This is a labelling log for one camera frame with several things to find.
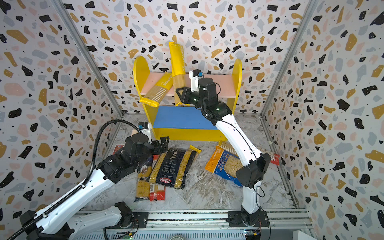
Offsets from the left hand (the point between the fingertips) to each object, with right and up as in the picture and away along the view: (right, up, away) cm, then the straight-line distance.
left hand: (161, 136), depth 70 cm
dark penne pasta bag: (+3, -19, +14) cm, 24 cm away
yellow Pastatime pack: (+36, -8, +30) cm, 48 cm away
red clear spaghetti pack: (-5, -31, +11) cm, 33 cm away
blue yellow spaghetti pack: (-14, -28, +13) cm, 34 cm away
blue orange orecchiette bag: (+33, -17, +20) cm, 42 cm away
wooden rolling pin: (-29, +1, +35) cm, 45 cm away
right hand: (+7, +22, -4) cm, 23 cm away
